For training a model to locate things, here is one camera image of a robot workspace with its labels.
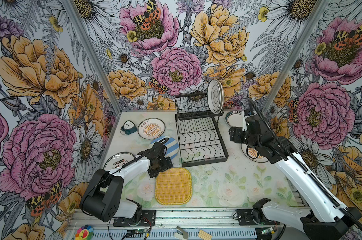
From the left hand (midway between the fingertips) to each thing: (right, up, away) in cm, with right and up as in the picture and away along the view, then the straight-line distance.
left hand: (164, 173), depth 88 cm
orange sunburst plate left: (-13, +25, +23) cm, 37 cm away
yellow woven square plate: (+5, -6, -4) cm, 9 cm away
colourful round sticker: (-34, -22, -18) cm, 44 cm away
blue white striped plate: (+3, +13, +13) cm, 19 cm away
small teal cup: (-28, +25, +18) cm, 42 cm away
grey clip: (+10, -22, -19) cm, 30 cm away
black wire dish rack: (+23, +21, +18) cm, 35 cm away
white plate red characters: (-30, +6, +6) cm, 31 cm away
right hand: (+36, +23, -15) cm, 46 cm away
